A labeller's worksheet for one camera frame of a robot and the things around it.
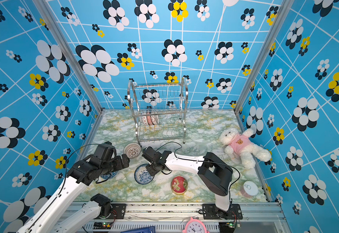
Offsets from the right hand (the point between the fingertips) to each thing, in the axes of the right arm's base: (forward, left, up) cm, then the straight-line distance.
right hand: (153, 167), depth 85 cm
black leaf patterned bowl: (+29, +4, +8) cm, 30 cm away
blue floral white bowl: (-4, +6, -2) cm, 8 cm away
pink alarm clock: (-28, -23, -2) cm, 36 cm away
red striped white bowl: (+29, +1, +10) cm, 31 cm away
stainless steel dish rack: (+37, -2, +11) cm, 39 cm away
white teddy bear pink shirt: (+14, -53, +5) cm, 55 cm away
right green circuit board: (-27, -41, -5) cm, 49 cm away
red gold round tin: (-9, -16, 0) cm, 18 cm away
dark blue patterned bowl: (-12, +16, +19) cm, 27 cm away
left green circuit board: (-28, +23, -6) cm, 37 cm away
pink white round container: (-12, -52, +1) cm, 54 cm away
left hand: (-1, +13, +12) cm, 18 cm away
